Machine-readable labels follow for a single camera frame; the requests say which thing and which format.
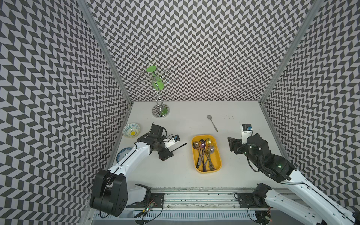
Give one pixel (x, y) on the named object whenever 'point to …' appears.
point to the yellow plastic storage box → (215, 156)
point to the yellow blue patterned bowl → (131, 130)
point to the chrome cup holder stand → (160, 110)
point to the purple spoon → (202, 144)
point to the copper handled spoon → (196, 145)
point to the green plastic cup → (157, 82)
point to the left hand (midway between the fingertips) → (167, 148)
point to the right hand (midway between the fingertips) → (235, 139)
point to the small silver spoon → (210, 117)
